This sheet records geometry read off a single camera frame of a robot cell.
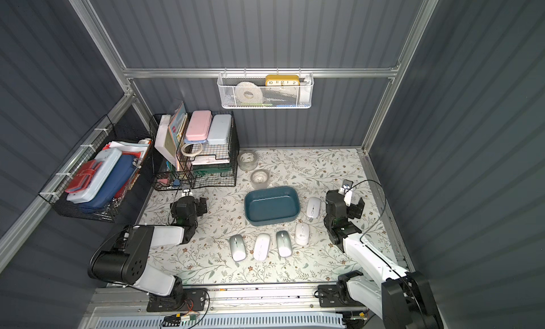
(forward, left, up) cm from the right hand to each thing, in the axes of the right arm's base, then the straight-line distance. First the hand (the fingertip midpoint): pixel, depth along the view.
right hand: (354, 199), depth 83 cm
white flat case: (+2, +87, +22) cm, 89 cm away
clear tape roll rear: (+33, +48, -14) cm, 60 cm away
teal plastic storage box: (+5, +34, -13) cm, 36 cm away
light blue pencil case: (+33, +58, +8) cm, 67 cm away
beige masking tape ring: (+18, +68, +7) cm, 71 cm away
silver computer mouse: (-16, +46, -14) cm, 51 cm away
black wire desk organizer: (+21, +68, +6) cm, 72 cm away
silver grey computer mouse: (-13, +28, -12) cm, 33 cm away
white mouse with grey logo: (+3, +14, -13) cm, 19 cm away
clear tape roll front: (+21, +40, -14) cm, 47 cm away
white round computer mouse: (-10, +20, -12) cm, 25 cm away
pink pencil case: (+33, +67, +11) cm, 76 cm away
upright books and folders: (+23, +76, +15) cm, 81 cm away
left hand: (+4, +70, -7) cm, 70 cm away
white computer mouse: (-15, +37, -11) cm, 41 cm away
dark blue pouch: (-9, +83, +18) cm, 86 cm away
